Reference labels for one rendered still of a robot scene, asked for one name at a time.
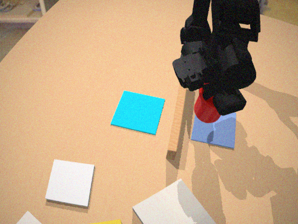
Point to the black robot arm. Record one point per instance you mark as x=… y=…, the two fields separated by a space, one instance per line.
x=228 y=41

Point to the yellow rectangular block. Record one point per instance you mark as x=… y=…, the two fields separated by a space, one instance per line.
x=118 y=221

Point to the red plastic cup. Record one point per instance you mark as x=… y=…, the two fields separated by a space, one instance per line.
x=205 y=110

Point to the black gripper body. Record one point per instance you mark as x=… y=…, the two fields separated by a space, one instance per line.
x=226 y=100

